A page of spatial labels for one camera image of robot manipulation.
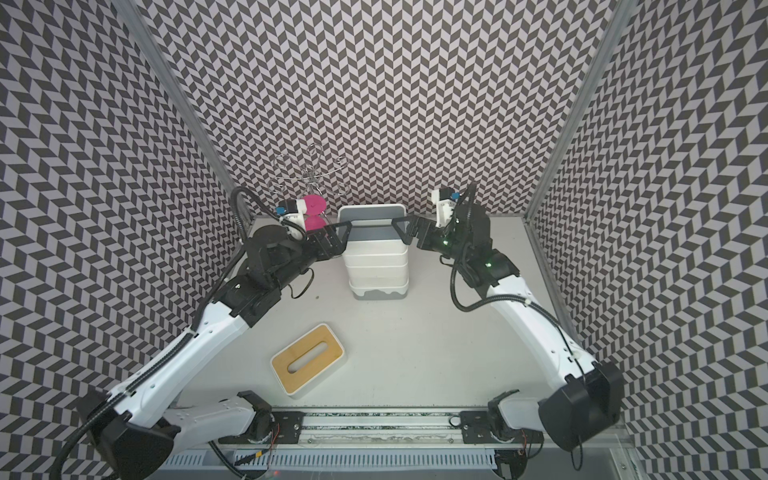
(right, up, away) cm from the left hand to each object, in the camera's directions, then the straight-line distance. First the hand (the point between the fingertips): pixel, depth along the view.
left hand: (341, 230), depth 69 cm
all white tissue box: (+8, -18, +22) cm, 30 cm away
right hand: (+15, 0, +2) cm, 15 cm away
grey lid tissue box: (+7, -12, +16) cm, 21 cm away
